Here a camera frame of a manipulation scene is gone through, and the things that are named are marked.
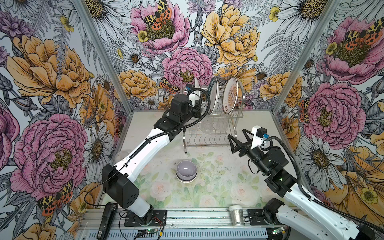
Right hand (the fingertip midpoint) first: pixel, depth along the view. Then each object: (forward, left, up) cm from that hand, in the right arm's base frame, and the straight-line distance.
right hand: (234, 137), depth 69 cm
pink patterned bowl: (-11, +23, -23) cm, 35 cm away
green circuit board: (-31, +40, -30) cm, 58 cm away
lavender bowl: (-4, +24, -25) cm, 34 cm away
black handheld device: (-23, +62, -29) cm, 72 cm away
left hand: (+16, +16, +6) cm, 23 cm away
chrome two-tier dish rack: (+24, +5, -24) cm, 34 cm away
